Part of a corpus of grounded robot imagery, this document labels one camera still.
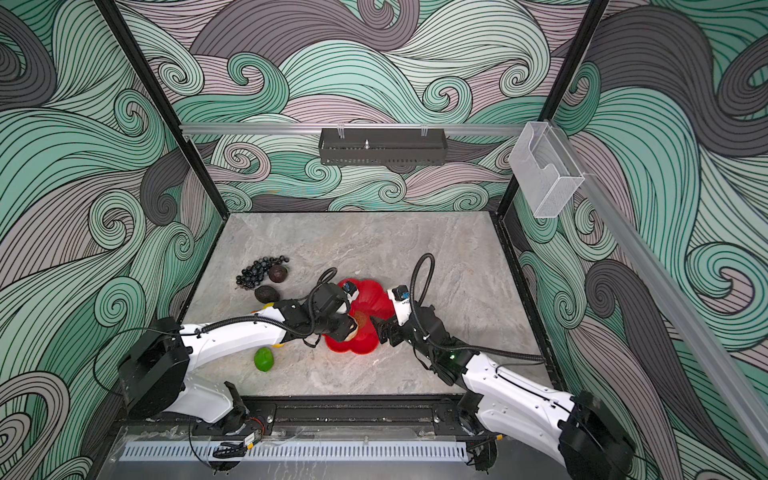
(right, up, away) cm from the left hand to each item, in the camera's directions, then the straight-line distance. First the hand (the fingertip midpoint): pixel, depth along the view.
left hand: (350, 320), depth 84 cm
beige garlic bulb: (+1, -3, -3) cm, 4 cm away
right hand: (+10, +4, -5) cm, 12 cm away
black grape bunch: (-34, +11, +14) cm, 39 cm away
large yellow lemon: (-12, +2, -26) cm, 28 cm away
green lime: (-23, -9, -4) cm, 25 cm away
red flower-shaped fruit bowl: (+5, +3, +11) cm, 12 cm away
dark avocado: (-28, +6, +8) cm, 29 cm away
